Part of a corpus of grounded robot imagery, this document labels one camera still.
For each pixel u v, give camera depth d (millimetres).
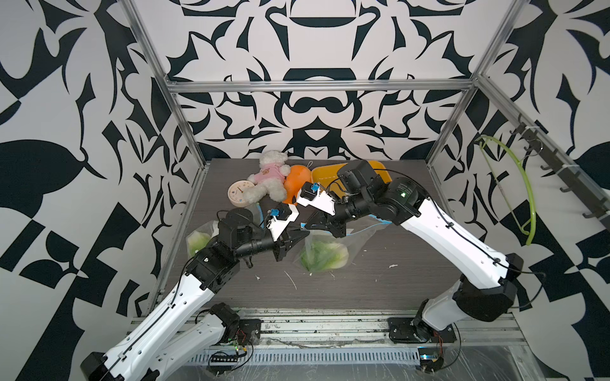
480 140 888
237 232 483
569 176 589
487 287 413
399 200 430
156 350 415
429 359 710
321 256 773
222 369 688
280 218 539
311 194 509
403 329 744
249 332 740
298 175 1036
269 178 1038
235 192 1050
